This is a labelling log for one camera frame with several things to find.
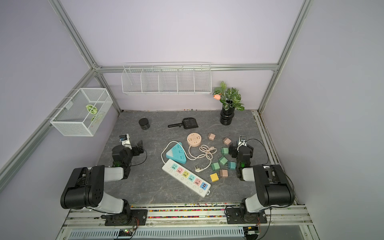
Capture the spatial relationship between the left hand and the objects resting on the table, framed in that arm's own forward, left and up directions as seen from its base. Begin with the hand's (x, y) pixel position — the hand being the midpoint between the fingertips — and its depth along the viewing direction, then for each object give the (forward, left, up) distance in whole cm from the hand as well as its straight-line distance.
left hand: (135, 142), depth 92 cm
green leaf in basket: (+8, +17, +22) cm, 29 cm away
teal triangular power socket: (-7, -26, -6) cm, 27 cm away
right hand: (-5, -66, -2) cm, 66 cm away
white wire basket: (+8, +22, +20) cm, 31 cm away
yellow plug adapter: (-24, -47, -6) cm, 53 cm away
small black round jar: (+19, -1, -5) cm, 20 cm away
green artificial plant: (+14, -59, +20) cm, 64 cm away
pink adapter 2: (+5, -50, -6) cm, 50 cm away
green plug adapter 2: (-7, -56, -6) cm, 57 cm away
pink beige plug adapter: (+1, -60, -8) cm, 60 cm away
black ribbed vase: (+17, -62, 0) cm, 64 cm away
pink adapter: (-21, -53, -7) cm, 58 cm away
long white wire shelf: (+35, -23, +22) cm, 47 cm away
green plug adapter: (-17, -49, -6) cm, 52 cm away
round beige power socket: (+4, -37, -7) cm, 38 cm away
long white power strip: (-25, -34, -6) cm, 42 cm away
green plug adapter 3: (-14, -54, -6) cm, 56 cm away
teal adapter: (-17, -58, -6) cm, 61 cm away
